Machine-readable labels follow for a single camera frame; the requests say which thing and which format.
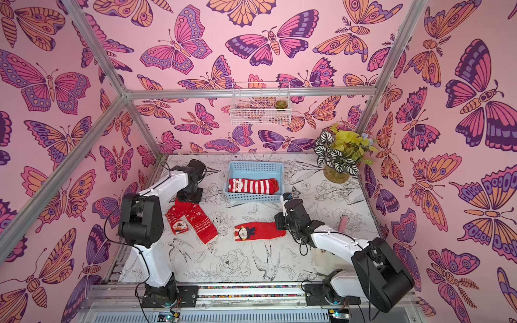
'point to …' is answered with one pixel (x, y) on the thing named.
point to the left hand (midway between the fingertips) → (193, 198)
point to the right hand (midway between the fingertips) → (276, 214)
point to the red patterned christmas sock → (194, 213)
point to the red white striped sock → (266, 186)
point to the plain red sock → (258, 231)
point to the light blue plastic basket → (255, 170)
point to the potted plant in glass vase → (342, 153)
